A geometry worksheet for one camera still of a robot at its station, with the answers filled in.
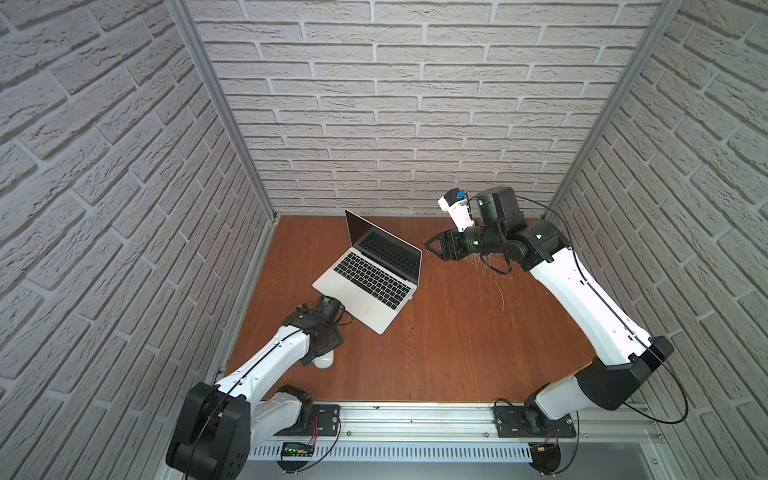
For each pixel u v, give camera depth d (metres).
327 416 0.74
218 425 0.40
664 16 0.69
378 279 1.00
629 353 0.40
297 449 0.71
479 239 0.57
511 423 0.73
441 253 0.61
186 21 0.71
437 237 0.64
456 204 0.60
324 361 0.83
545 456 0.71
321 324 0.62
